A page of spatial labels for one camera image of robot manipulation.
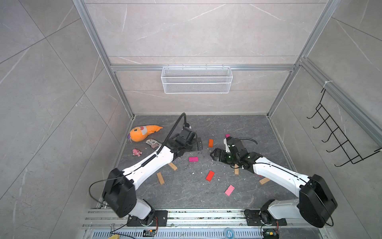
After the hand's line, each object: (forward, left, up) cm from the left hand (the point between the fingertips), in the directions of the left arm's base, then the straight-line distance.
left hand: (196, 141), depth 83 cm
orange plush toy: (+14, +39, -9) cm, 42 cm away
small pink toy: (+3, +39, -15) cm, 42 cm away
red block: (-13, -8, -18) cm, 23 cm away
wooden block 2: (-14, +22, -16) cm, 31 cm away
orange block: (+10, -11, -17) cm, 23 cm away
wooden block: (-7, +15, -16) cm, 23 cm away
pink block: (-22, -18, -17) cm, 33 cm away
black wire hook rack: (-20, -62, +16) cm, 67 cm away
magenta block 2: (+16, -23, -18) cm, 34 cm away
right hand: (-6, -12, -7) cm, 15 cm away
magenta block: (-2, +2, -18) cm, 18 cm away
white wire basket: (+43, -2, +12) cm, 45 cm away
